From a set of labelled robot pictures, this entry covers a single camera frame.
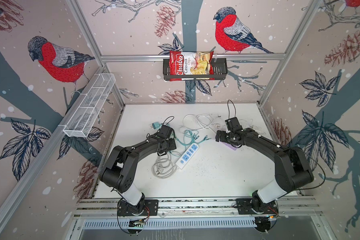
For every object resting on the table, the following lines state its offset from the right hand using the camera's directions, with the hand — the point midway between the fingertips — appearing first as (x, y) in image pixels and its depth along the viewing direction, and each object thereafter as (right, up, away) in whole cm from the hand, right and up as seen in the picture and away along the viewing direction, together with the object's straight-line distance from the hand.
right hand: (220, 139), depth 93 cm
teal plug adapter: (-43, +8, +11) cm, 46 cm away
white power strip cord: (-11, +11, +17) cm, 23 cm away
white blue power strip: (-21, -9, -3) cm, 24 cm away
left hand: (-31, -4, 0) cm, 31 cm away
